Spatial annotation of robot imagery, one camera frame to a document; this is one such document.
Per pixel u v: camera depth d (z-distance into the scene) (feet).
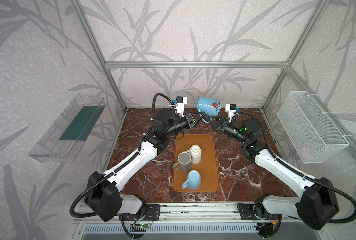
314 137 2.06
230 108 2.15
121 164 1.48
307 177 1.42
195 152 2.76
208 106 2.09
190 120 1.96
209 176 2.84
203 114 2.15
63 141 2.08
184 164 2.60
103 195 1.29
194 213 2.47
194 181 2.49
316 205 1.29
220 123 2.07
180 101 2.05
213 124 2.22
